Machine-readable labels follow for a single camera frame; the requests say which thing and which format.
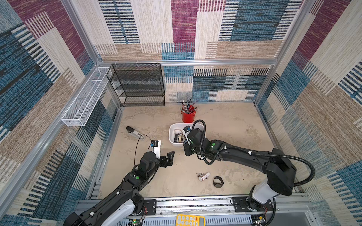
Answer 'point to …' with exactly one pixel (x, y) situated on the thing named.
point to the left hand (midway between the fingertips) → (168, 151)
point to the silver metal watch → (202, 176)
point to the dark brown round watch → (218, 185)
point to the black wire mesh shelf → (137, 83)
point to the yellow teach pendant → (185, 220)
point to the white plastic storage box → (174, 126)
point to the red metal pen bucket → (188, 113)
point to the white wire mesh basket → (79, 112)
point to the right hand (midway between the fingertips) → (187, 146)
